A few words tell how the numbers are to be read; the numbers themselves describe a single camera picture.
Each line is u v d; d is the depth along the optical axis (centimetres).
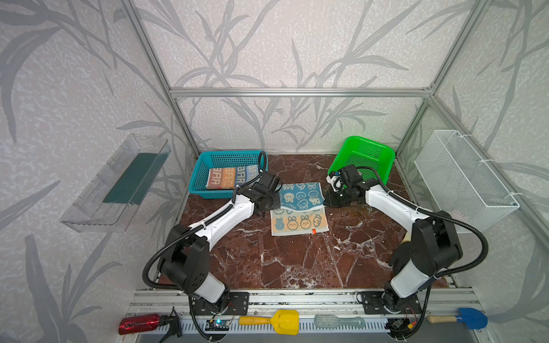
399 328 74
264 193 65
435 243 45
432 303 74
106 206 62
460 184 66
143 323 67
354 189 66
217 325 72
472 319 71
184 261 43
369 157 119
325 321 69
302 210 91
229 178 105
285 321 69
